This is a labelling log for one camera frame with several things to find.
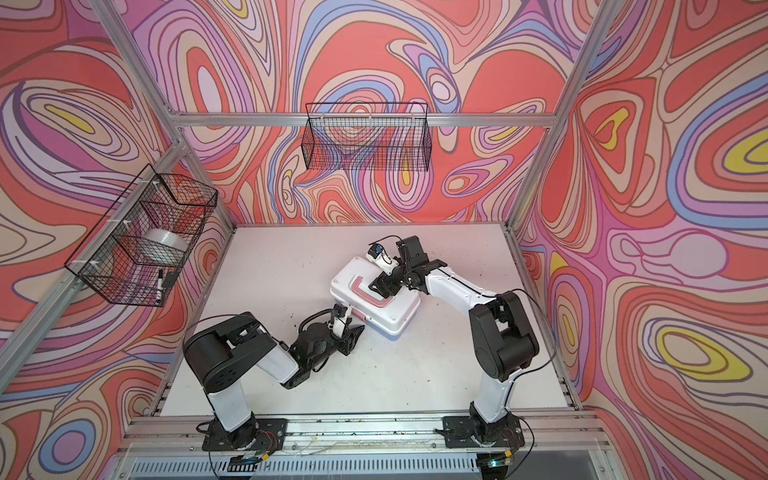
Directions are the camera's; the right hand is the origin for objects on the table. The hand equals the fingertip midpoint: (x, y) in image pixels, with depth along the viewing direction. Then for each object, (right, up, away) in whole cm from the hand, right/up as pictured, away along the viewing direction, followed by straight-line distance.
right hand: (383, 284), depth 92 cm
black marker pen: (-54, +1, -20) cm, 58 cm away
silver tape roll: (-54, +14, -18) cm, 58 cm away
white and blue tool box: (+1, -7, -10) cm, 13 cm away
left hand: (-6, -12, -2) cm, 14 cm away
